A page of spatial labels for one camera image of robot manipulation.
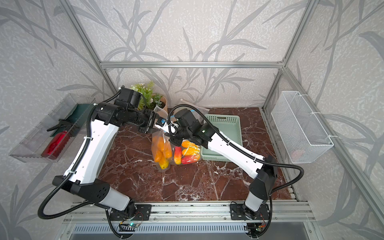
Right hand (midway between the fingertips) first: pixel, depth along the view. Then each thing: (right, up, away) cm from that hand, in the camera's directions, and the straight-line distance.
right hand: (166, 131), depth 70 cm
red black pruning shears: (-40, -5, -13) cm, 43 cm away
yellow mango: (-5, -19, +14) cm, 24 cm away
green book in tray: (-41, +5, -2) cm, 42 cm away
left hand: (0, +5, -3) cm, 6 cm away
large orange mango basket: (-2, -11, +12) cm, 16 cm away
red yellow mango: (+10, -18, +18) cm, 27 cm away
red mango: (+2, -16, +18) cm, 24 cm away
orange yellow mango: (+11, -13, +18) cm, 25 cm away
